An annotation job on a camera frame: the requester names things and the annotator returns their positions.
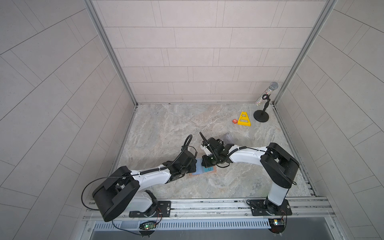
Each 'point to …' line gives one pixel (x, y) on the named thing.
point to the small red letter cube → (235, 121)
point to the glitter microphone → (273, 86)
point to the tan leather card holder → (200, 168)
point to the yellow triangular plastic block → (244, 118)
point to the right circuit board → (277, 225)
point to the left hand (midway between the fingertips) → (197, 164)
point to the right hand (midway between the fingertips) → (202, 164)
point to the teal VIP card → (208, 169)
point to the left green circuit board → (148, 225)
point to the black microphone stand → (261, 115)
